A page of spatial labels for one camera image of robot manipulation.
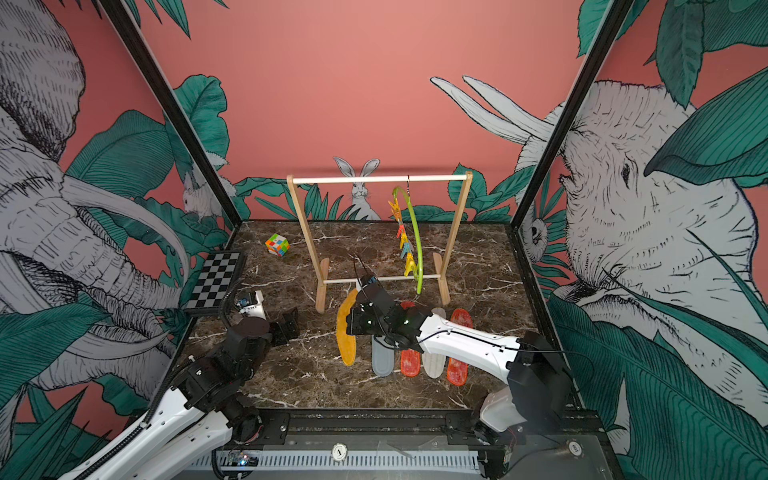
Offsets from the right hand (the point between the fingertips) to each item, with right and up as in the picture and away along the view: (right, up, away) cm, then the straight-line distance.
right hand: (342, 317), depth 77 cm
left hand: (-14, +2, 0) cm, 15 cm away
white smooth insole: (+10, -13, +9) cm, 19 cm away
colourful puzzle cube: (-29, +19, +31) cm, 46 cm away
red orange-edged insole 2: (+18, -15, +9) cm, 25 cm away
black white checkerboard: (-47, +10, +24) cm, 54 cm away
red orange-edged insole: (+32, -17, +7) cm, 37 cm away
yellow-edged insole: (+1, -7, 0) cm, 7 cm away
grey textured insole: (+26, -16, +9) cm, 31 cm away
